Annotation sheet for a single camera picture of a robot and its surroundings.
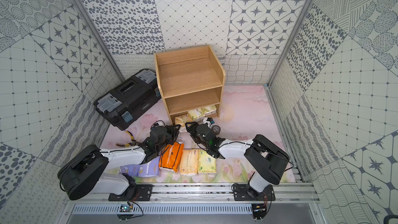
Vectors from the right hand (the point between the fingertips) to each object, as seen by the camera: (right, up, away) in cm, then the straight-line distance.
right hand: (187, 127), depth 85 cm
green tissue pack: (+5, +7, +10) cm, 13 cm away
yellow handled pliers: (-33, -10, +5) cm, 35 cm away
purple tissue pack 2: (-18, -19, -9) cm, 28 cm away
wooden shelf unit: (+2, +26, -6) cm, 27 cm away
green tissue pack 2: (+13, +9, +13) cm, 20 cm away
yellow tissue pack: (-4, +3, +6) cm, 8 cm away
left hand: (-3, +3, 0) cm, 4 cm away
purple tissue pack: (-26, -20, -9) cm, 34 cm away
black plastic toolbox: (-32, +19, +9) cm, 39 cm away
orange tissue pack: (-7, -13, -7) cm, 17 cm away
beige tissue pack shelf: (+2, -18, -7) cm, 20 cm away
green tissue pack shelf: (+11, -18, -6) cm, 22 cm away
